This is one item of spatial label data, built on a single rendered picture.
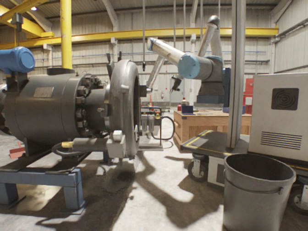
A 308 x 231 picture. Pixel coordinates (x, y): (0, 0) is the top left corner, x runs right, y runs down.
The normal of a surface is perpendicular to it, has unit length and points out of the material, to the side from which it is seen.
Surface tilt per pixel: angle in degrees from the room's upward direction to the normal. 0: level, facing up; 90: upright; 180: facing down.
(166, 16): 90
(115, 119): 94
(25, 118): 97
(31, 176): 90
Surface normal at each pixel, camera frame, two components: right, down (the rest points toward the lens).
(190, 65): -0.82, 0.11
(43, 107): 0.00, -0.02
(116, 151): 0.00, 0.49
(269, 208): -0.13, 0.18
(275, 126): -0.61, 0.10
